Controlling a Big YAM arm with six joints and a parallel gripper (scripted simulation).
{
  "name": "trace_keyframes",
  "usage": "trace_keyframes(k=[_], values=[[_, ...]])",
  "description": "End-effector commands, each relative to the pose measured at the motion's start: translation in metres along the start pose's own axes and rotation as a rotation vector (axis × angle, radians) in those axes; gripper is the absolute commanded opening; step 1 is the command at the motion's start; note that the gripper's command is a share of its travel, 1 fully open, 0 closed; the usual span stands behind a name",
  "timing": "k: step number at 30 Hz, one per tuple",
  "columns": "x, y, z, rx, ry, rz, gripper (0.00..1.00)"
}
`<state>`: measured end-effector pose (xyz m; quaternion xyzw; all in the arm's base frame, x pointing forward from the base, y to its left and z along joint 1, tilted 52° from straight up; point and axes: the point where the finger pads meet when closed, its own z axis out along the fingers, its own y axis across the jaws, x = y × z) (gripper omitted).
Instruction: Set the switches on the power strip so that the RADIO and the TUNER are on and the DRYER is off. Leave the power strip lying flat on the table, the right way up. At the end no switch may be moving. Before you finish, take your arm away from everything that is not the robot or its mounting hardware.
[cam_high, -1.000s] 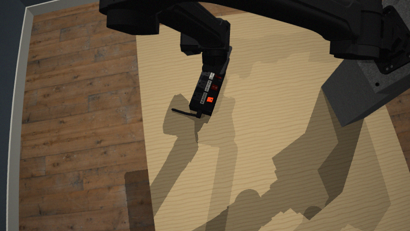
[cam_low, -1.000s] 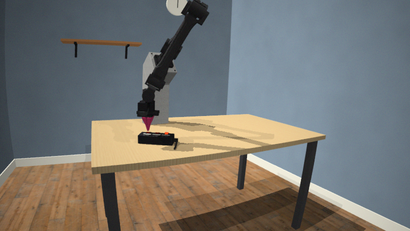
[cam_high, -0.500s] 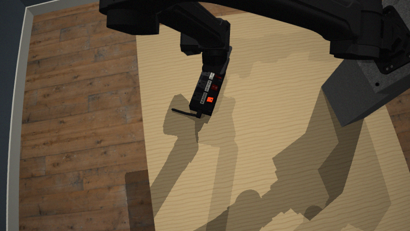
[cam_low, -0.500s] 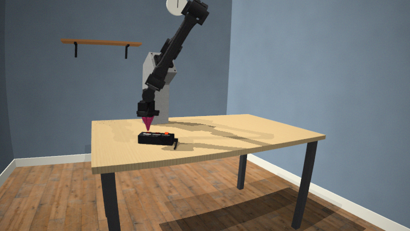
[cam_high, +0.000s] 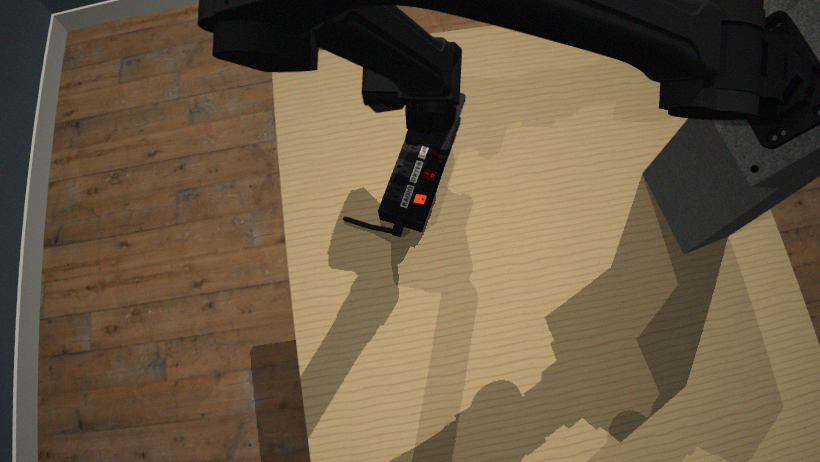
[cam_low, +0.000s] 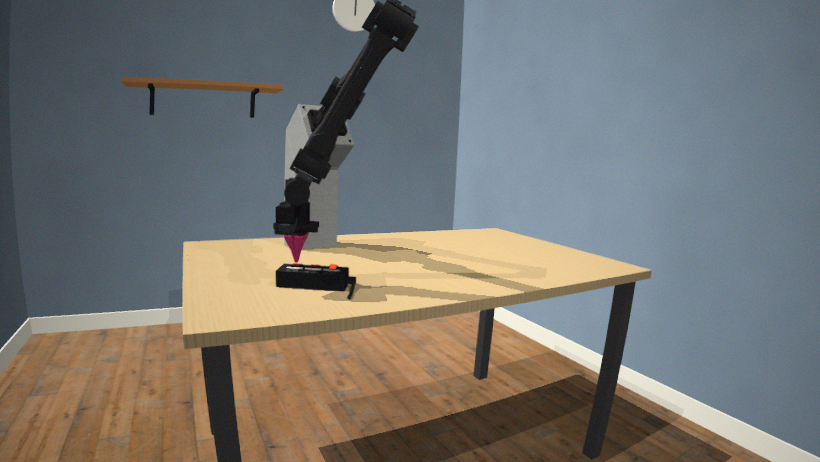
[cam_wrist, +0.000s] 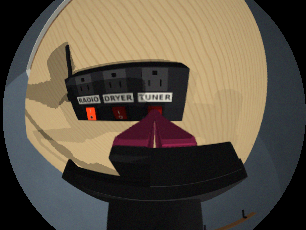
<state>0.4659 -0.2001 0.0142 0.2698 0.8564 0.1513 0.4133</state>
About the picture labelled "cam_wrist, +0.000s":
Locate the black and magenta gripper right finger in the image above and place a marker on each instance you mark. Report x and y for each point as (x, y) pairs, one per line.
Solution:
(171, 135)

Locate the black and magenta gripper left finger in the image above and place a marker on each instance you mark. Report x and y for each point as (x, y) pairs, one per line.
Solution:
(140, 134)

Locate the black power strip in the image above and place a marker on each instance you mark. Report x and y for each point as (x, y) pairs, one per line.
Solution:
(128, 91)

